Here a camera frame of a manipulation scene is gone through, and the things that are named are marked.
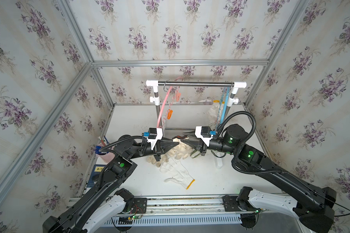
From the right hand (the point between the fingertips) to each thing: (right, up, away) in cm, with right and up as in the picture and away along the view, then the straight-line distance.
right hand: (186, 135), depth 56 cm
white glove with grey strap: (+7, -16, +32) cm, 37 cm away
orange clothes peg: (-8, +10, +24) cm, 27 cm away
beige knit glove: (-2, -7, +3) cm, 8 cm away
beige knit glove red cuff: (-11, -18, +32) cm, 38 cm away
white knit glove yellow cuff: (+21, +12, +39) cm, 46 cm away
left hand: (-3, -4, +1) cm, 5 cm away
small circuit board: (-27, -42, +12) cm, 52 cm away
